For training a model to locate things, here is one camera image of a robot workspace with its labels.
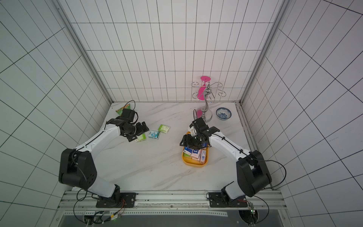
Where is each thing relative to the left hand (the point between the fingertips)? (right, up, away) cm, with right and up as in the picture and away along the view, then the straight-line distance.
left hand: (142, 134), depth 88 cm
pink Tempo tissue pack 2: (+38, -13, -4) cm, 40 cm away
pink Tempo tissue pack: (+34, -11, -4) cm, 36 cm away
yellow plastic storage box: (+31, -17, -3) cm, 35 cm away
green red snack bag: (-24, +16, +22) cm, 36 cm away
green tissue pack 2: (+28, -12, -4) cm, 31 cm away
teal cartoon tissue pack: (+6, -1, +10) cm, 11 cm away
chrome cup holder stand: (+43, +27, +2) cm, 51 cm away
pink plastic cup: (+38, +27, 0) cm, 46 cm away
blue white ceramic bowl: (+58, +13, +23) cm, 64 cm away
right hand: (+24, -6, -5) cm, 25 cm away
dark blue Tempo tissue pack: (+29, -9, -4) cm, 31 cm away
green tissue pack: (-3, -3, +7) cm, 8 cm away
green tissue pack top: (+12, +2, +13) cm, 17 cm away
